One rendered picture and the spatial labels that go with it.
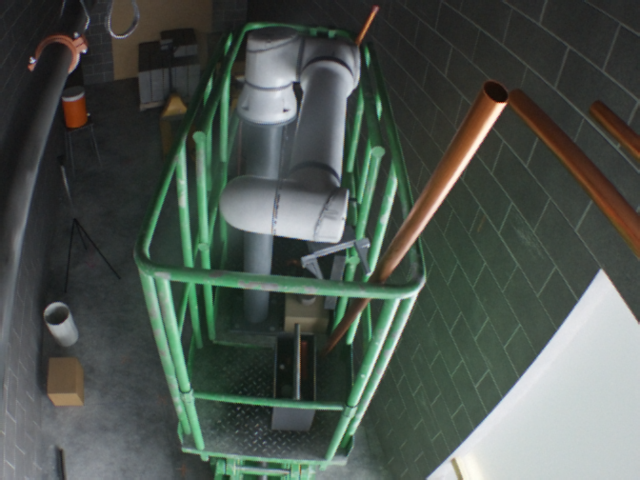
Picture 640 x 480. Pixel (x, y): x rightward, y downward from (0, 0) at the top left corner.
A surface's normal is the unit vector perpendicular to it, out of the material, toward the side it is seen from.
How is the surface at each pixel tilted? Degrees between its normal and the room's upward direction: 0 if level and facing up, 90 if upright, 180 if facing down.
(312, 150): 13
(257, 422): 0
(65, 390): 0
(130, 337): 0
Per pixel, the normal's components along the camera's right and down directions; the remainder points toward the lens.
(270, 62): -0.09, 0.68
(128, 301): 0.09, -0.72
